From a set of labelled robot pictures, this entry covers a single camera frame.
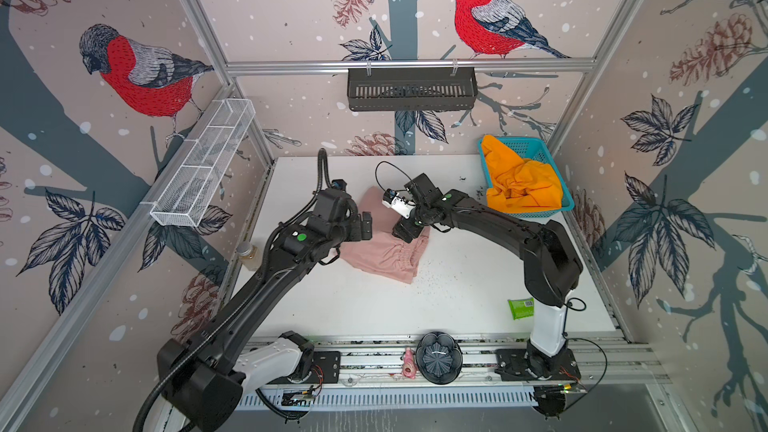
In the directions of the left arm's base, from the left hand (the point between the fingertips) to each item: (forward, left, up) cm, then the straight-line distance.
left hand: (357, 219), depth 76 cm
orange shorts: (+25, -55, -15) cm, 62 cm away
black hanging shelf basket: (+51, -17, +7) cm, 54 cm away
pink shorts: (0, -6, -19) cm, 20 cm away
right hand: (+7, -12, -13) cm, 19 cm away
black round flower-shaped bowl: (-28, -21, -22) cm, 41 cm away
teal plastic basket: (+41, -66, -14) cm, 79 cm away
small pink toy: (-30, -13, -19) cm, 37 cm away
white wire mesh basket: (+1, +41, +8) cm, 42 cm away
